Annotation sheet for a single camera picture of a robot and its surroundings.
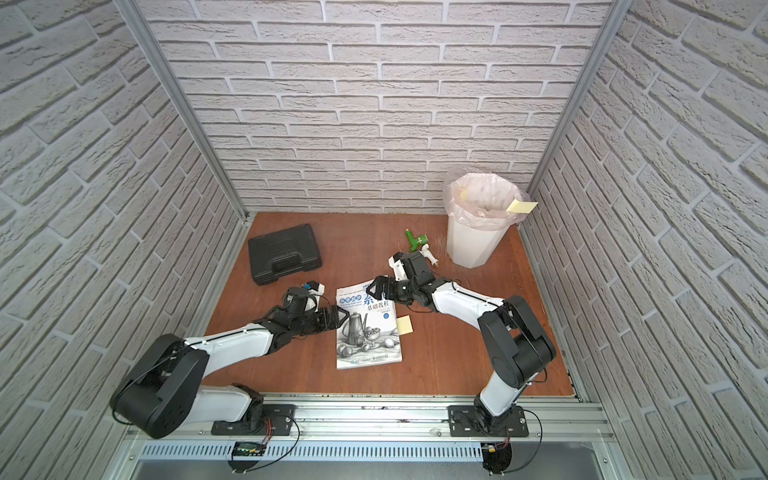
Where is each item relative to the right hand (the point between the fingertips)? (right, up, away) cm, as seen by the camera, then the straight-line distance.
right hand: (381, 291), depth 89 cm
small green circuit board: (-33, -36, -16) cm, 52 cm away
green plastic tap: (+12, +15, +21) cm, 28 cm away
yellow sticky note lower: (+7, -10, -1) cm, 12 cm away
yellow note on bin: (+42, +26, -1) cm, 50 cm away
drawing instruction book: (-3, -13, -3) cm, 13 cm away
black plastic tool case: (-34, +11, +11) cm, 37 cm away
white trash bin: (+29, +14, +5) cm, 33 cm away
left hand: (-14, -6, +1) cm, 16 cm away
